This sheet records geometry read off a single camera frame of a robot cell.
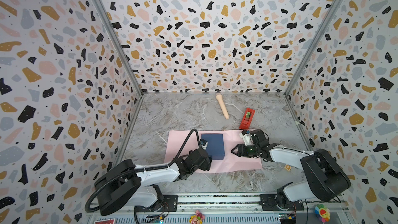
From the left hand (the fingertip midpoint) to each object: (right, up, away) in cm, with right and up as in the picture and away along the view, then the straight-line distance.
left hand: (207, 155), depth 85 cm
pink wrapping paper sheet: (+14, -5, +3) cm, 15 cm away
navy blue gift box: (+5, +5, 0) cm, 7 cm away
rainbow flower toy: (+53, -22, -14) cm, 59 cm away
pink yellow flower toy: (-4, -22, -17) cm, 28 cm away
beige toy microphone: (+10, +30, +29) cm, 43 cm away
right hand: (+14, +2, +4) cm, 15 cm away
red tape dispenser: (+26, +19, +16) cm, 35 cm away
